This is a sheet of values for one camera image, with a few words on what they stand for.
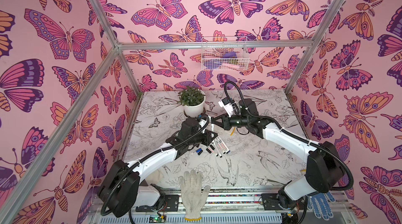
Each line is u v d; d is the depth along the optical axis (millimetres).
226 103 710
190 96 922
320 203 727
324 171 436
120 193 410
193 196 751
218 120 747
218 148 905
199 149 898
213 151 898
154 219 718
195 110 1023
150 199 604
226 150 897
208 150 901
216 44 937
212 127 775
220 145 920
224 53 950
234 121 701
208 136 701
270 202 730
